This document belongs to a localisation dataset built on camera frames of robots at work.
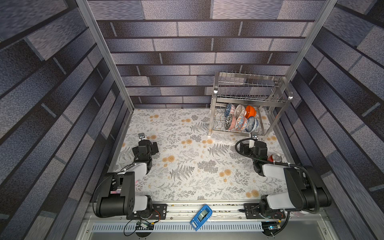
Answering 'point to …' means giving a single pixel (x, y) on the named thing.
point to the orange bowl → (250, 111)
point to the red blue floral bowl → (241, 123)
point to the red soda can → (275, 157)
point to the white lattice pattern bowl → (238, 111)
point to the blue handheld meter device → (201, 217)
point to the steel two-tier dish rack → (247, 104)
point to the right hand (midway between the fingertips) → (249, 141)
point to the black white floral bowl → (228, 121)
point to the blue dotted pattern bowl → (228, 110)
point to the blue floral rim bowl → (252, 124)
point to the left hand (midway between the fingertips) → (146, 143)
